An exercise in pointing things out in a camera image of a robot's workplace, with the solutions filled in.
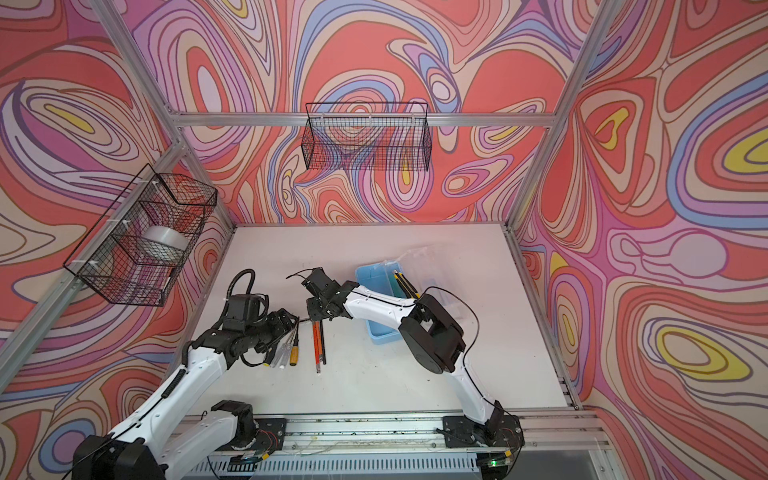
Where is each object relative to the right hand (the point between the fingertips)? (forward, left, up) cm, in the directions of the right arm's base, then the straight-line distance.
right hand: (319, 315), depth 91 cm
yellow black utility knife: (+5, -28, +4) cm, 29 cm away
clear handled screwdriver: (-11, +10, -3) cm, 15 cm away
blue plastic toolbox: (+12, -32, +5) cm, 34 cm away
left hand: (-5, +6, +5) cm, 9 cm away
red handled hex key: (-8, 0, -3) cm, 8 cm away
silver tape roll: (+4, +32, +30) cm, 44 cm away
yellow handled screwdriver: (-10, +7, -3) cm, 12 cm away
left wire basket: (0, +42, +31) cm, 53 cm away
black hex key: (-8, -1, -4) cm, 9 cm away
